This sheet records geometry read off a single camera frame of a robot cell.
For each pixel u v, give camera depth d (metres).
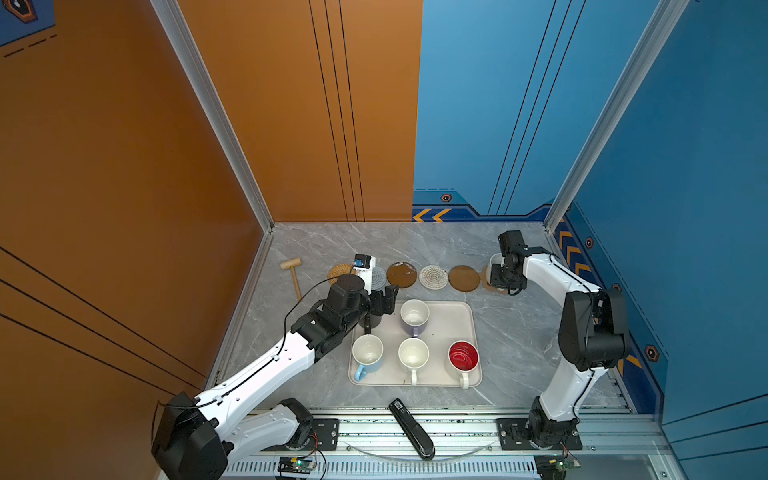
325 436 0.74
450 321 0.93
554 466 0.70
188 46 0.74
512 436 0.73
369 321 0.87
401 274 1.05
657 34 0.72
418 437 0.72
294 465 0.71
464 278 1.04
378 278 1.03
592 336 0.50
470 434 0.76
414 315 0.94
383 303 0.69
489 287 1.00
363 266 0.66
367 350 0.86
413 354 0.85
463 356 0.85
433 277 1.04
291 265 1.06
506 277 0.81
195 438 0.38
